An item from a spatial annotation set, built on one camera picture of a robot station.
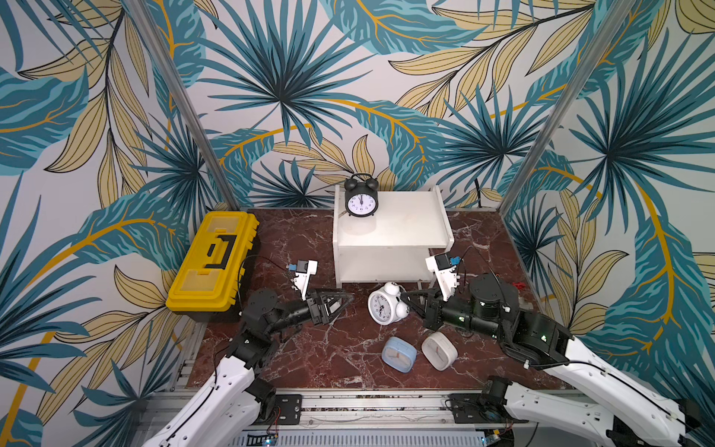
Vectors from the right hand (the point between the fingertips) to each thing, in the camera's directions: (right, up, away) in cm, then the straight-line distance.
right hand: (401, 297), depth 60 cm
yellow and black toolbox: (-52, +3, +20) cm, 56 cm away
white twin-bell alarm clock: (-3, -2, +3) cm, 5 cm away
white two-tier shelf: (-1, +11, +9) cm, 14 cm away
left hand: (-12, -2, +5) cm, 13 cm away
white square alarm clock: (+13, -19, +17) cm, 29 cm away
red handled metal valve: (+44, -3, +33) cm, 55 cm away
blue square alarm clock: (+2, -20, +17) cm, 27 cm away
